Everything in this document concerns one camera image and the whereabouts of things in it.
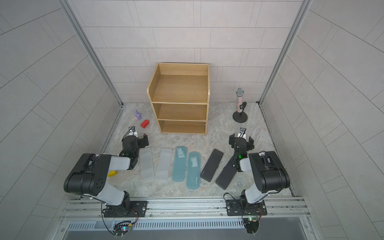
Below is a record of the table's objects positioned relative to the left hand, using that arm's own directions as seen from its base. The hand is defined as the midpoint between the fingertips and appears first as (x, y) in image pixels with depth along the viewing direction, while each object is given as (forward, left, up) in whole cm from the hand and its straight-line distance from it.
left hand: (140, 132), depth 94 cm
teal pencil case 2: (-24, -35, -4) cm, 43 cm away
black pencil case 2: (-24, -54, -3) cm, 59 cm away
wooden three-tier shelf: (+8, -27, +26) cm, 38 cm away
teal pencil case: (-21, -27, -4) cm, 34 cm away
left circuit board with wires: (-48, -3, -6) cm, 48 cm away
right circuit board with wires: (-47, -62, -4) cm, 78 cm away
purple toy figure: (+15, +6, -2) cm, 16 cm away
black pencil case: (-19, -45, -3) cm, 49 cm away
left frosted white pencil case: (-19, -8, -4) cm, 20 cm away
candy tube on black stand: (+16, -68, -3) cm, 70 cm away
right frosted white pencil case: (-23, -17, -4) cm, 29 cm away
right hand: (0, -65, +2) cm, 65 cm away
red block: (+9, 0, -2) cm, 9 cm away
